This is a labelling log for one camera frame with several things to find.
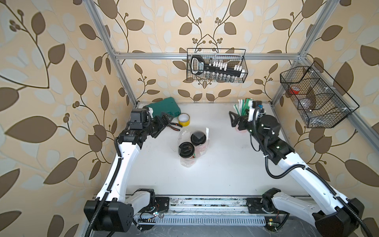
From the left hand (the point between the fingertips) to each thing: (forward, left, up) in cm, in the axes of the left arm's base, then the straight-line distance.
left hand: (166, 120), depth 74 cm
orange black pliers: (+13, -1, -27) cm, 30 cm away
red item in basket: (+18, -70, +6) cm, 72 cm away
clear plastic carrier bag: (-4, -9, -8) cm, 13 cm away
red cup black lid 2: (-5, -16, -10) cm, 20 cm away
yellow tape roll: (+23, -6, -28) cm, 36 cm away
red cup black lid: (-12, -10, -11) cm, 19 cm away
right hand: (+2, -35, +5) cm, 36 cm away
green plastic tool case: (+36, +7, -26) cm, 45 cm away
